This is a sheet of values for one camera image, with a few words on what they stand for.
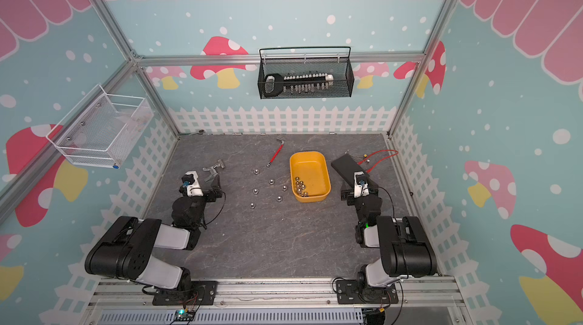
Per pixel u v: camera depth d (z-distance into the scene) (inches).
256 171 41.5
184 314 28.6
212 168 41.5
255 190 38.8
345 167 42.0
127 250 17.9
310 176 41.2
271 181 39.9
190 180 29.2
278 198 38.0
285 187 39.2
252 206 37.1
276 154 44.2
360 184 29.8
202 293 29.4
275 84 35.2
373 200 28.0
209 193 31.6
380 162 42.7
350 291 29.2
